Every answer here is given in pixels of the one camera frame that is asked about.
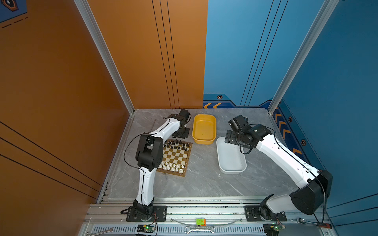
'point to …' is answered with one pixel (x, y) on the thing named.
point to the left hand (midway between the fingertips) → (183, 134)
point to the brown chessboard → (176, 155)
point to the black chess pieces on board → (176, 144)
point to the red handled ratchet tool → (301, 221)
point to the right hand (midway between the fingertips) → (232, 140)
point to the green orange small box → (201, 221)
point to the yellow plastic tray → (204, 129)
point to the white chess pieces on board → (172, 167)
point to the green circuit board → (145, 228)
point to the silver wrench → (188, 229)
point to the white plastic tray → (231, 160)
